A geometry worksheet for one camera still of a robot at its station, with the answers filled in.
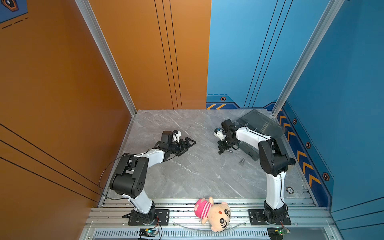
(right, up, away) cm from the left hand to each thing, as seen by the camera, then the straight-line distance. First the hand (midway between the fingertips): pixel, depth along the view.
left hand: (192, 144), depth 91 cm
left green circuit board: (-20, -39, -20) cm, 49 cm away
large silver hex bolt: (+24, -5, +6) cm, 25 cm away
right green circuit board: (+41, -40, -20) cm, 61 cm away
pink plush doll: (+12, -29, -24) cm, 40 cm away
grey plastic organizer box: (+53, +13, +25) cm, 60 cm away
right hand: (+18, -3, +8) cm, 20 cm away
